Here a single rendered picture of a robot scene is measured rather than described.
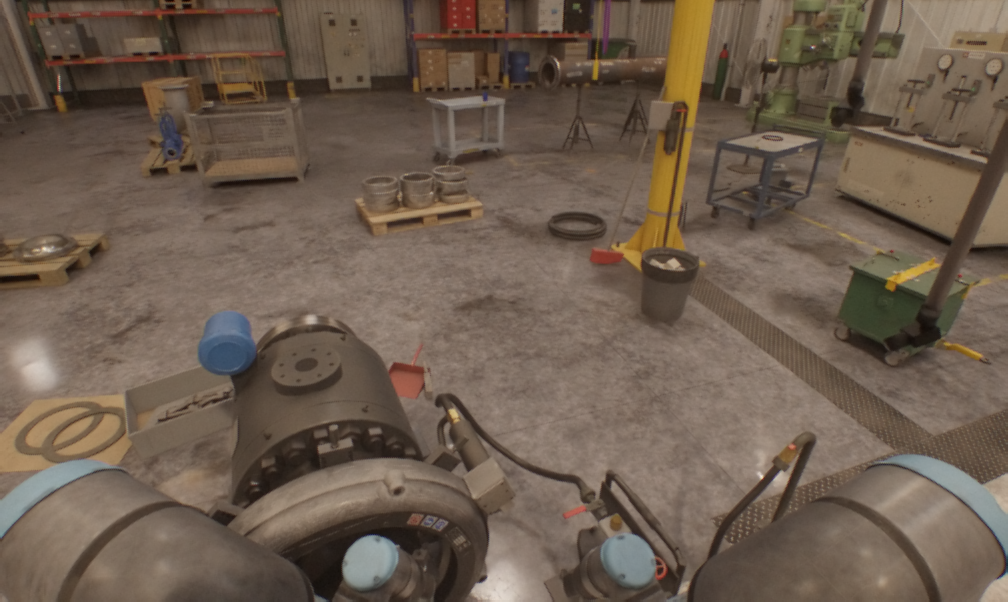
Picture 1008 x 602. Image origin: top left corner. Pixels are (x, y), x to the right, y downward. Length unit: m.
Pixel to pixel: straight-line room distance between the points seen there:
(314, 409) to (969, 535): 1.42
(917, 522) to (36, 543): 0.67
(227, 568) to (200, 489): 2.34
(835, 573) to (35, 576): 0.58
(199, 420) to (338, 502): 1.85
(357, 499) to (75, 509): 0.79
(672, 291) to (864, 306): 1.20
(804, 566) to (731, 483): 2.23
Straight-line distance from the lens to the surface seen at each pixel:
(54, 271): 5.36
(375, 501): 1.25
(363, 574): 1.00
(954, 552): 0.53
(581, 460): 2.60
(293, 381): 1.66
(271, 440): 1.58
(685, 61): 4.21
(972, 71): 7.29
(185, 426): 3.02
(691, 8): 4.20
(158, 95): 13.49
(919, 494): 0.54
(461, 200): 5.45
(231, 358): 1.80
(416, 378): 3.07
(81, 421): 3.55
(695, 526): 2.47
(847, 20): 11.56
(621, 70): 8.56
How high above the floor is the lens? 1.89
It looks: 28 degrees down
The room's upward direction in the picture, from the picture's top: straight up
